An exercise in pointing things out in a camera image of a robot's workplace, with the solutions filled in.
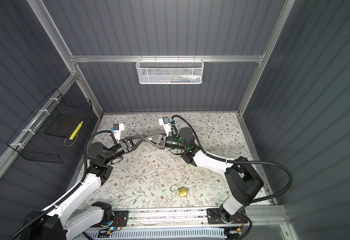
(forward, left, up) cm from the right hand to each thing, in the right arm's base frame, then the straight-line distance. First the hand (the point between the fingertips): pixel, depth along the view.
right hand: (147, 142), depth 67 cm
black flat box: (+12, +46, -1) cm, 48 cm away
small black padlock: (+1, +1, +3) cm, 4 cm away
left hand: (+1, +1, +2) cm, 2 cm away
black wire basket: (-2, +50, +4) cm, 50 cm away
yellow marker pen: (+8, +37, 0) cm, 38 cm away
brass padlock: (-13, -16, -28) cm, 35 cm away
